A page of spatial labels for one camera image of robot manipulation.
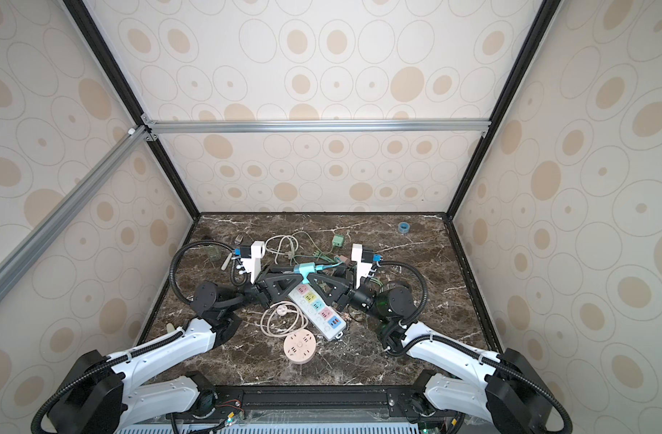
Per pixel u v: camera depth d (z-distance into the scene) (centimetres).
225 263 103
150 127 90
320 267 58
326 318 87
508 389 40
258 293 56
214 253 103
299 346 81
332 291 55
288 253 104
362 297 58
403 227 114
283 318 90
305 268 58
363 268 56
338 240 109
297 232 109
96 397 40
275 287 57
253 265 57
